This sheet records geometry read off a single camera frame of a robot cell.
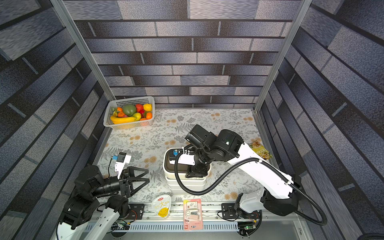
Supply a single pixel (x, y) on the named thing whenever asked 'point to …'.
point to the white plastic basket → (116, 103)
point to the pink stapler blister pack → (192, 214)
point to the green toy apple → (137, 115)
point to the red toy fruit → (140, 108)
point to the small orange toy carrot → (120, 114)
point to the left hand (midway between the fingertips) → (147, 179)
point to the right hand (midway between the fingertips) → (187, 165)
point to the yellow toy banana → (114, 120)
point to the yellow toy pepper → (147, 107)
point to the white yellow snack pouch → (162, 205)
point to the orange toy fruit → (149, 115)
